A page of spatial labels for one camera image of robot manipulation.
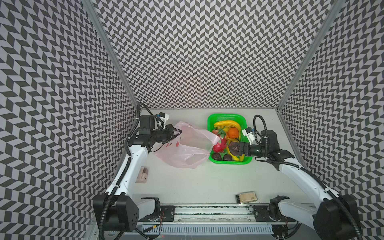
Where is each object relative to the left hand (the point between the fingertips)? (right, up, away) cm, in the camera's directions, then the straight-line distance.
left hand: (181, 132), depth 75 cm
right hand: (+27, -11, +3) cm, 29 cm away
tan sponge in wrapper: (+33, -33, -1) cm, 46 cm away
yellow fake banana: (+34, -16, +11) cm, 39 cm away
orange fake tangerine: (+31, -2, +19) cm, 36 cm away
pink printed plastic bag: (+4, -7, -6) cm, 10 cm away
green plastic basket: (+32, -3, -1) cm, 32 cm away
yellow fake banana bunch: (+28, +3, +25) cm, 37 cm away
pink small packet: (-22, -24, +5) cm, 33 cm away
